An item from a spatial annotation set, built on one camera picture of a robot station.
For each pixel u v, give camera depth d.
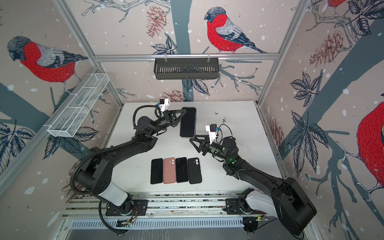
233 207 0.73
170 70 1.07
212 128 0.66
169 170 0.86
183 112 0.70
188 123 0.68
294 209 0.40
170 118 0.67
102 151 0.48
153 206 0.75
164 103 0.71
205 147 0.65
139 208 0.73
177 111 0.70
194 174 0.84
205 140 0.67
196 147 0.69
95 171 0.45
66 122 0.71
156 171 0.86
